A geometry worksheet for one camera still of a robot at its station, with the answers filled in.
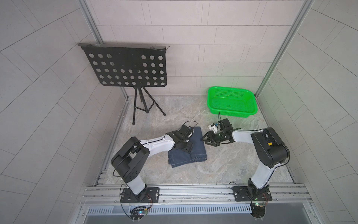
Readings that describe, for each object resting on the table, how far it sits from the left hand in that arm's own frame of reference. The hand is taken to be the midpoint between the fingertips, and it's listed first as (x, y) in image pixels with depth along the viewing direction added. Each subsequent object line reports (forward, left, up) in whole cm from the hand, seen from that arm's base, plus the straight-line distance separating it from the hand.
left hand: (190, 145), depth 90 cm
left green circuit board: (-35, +25, +3) cm, 43 cm away
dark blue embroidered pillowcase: (-8, +8, 0) cm, 11 cm away
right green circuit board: (-34, -33, 0) cm, 48 cm away
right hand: (+3, -9, +2) cm, 9 cm away
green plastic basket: (+37, -36, +3) cm, 52 cm away
